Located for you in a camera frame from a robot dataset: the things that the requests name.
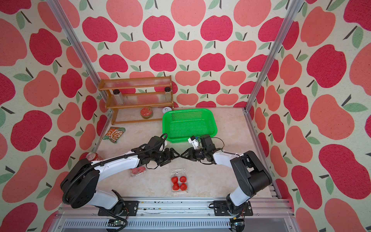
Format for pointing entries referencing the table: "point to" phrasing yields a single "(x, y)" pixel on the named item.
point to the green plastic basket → (179, 124)
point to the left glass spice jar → (118, 95)
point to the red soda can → (93, 156)
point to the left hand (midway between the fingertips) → (177, 161)
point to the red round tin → (146, 112)
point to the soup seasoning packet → (114, 134)
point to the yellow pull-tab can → (165, 109)
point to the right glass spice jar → (167, 92)
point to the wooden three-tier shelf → (137, 99)
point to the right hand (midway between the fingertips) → (182, 159)
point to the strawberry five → (175, 179)
